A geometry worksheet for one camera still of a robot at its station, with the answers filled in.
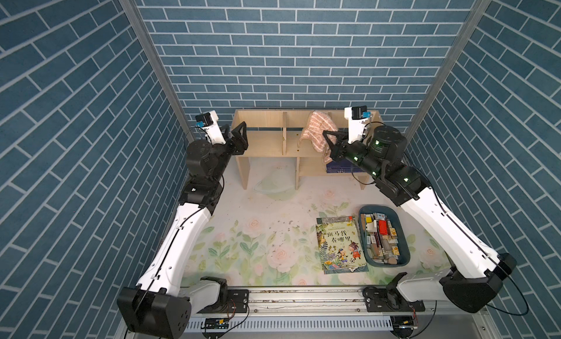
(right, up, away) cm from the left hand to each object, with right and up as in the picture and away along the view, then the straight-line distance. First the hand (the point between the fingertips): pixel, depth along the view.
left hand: (245, 124), depth 66 cm
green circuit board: (-11, -65, +6) cm, 67 cm away
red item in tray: (+52, -38, +23) cm, 68 cm away
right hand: (+25, -3, -4) cm, 25 cm away
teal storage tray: (+51, -42, +21) cm, 69 cm away
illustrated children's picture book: (+33, -44, +19) cm, 59 cm away
